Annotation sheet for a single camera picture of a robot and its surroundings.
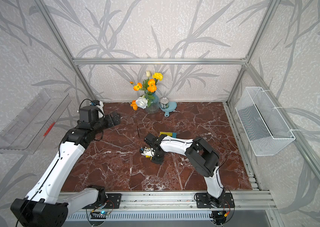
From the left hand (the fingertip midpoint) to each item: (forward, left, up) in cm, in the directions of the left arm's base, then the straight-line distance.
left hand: (114, 116), depth 75 cm
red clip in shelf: (-11, +27, +3) cm, 29 cm away
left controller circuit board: (-41, +4, -29) cm, 51 cm away
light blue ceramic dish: (+31, -33, -27) cm, 53 cm away
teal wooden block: (+4, -34, -26) cm, 43 cm away
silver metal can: (+33, -26, -23) cm, 48 cm away
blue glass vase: (+26, -18, -16) cm, 36 cm away
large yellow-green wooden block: (+6, -31, -28) cm, 42 cm away
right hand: (-11, -22, -28) cm, 38 cm away
